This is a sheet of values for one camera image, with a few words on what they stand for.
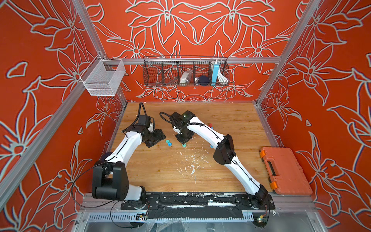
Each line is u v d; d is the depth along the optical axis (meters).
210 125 1.04
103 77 0.93
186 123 0.67
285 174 0.80
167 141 0.97
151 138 0.74
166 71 1.01
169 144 0.95
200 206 0.73
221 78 0.91
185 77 0.92
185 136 0.80
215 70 0.86
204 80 0.96
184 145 0.90
